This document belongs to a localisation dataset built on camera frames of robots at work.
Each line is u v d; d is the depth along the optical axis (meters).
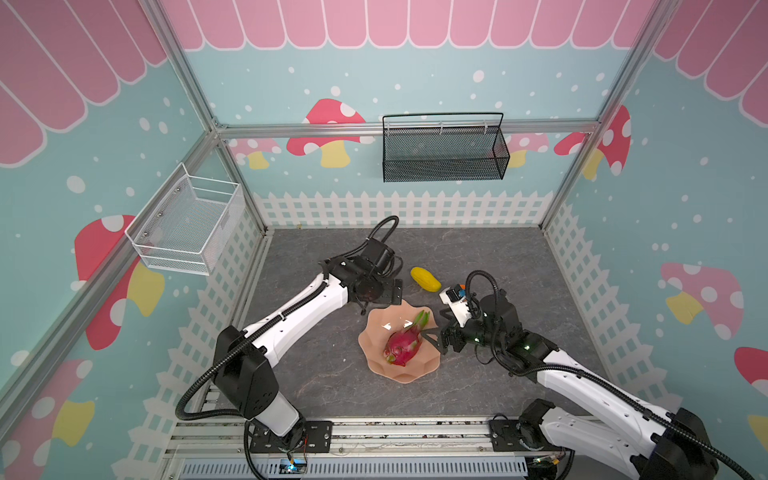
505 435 0.74
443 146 0.94
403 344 0.81
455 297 0.66
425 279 1.00
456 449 0.73
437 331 0.66
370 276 0.58
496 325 0.57
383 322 0.92
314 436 0.75
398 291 0.73
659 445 0.40
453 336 0.66
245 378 0.42
